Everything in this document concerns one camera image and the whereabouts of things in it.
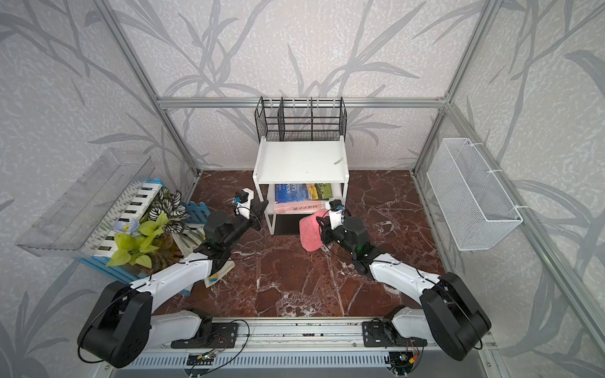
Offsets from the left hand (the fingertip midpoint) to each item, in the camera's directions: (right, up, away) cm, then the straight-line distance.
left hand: (266, 200), depth 80 cm
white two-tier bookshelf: (+12, +8, -7) cm, 16 cm away
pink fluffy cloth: (+15, -11, +4) cm, 19 cm away
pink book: (+11, -2, +2) cm, 12 cm away
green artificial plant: (-38, -12, -10) cm, 41 cm away
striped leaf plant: (-30, -1, -6) cm, 31 cm away
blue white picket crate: (-39, -13, -20) cm, 46 cm away
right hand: (+18, -6, +2) cm, 19 cm away
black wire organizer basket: (+9, +35, +23) cm, 43 cm away
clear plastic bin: (-49, -6, -16) cm, 52 cm away
